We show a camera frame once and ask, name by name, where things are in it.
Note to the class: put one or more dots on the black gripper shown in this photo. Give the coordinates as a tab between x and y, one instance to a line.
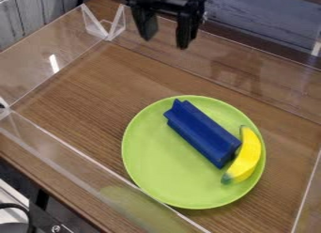
189	10

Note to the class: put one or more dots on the blue block object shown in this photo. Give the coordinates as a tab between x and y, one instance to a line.
203	133

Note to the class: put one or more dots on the green round plate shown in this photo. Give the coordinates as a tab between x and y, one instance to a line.
167	168

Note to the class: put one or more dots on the yellow toy banana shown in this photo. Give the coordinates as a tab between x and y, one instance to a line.
248	158

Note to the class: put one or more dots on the black metal base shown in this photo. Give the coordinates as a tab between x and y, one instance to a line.
44	222

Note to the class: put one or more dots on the clear acrylic corner bracket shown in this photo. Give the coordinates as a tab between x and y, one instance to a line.
104	29

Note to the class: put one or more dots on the clear acrylic enclosure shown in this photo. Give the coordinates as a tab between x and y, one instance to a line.
73	89

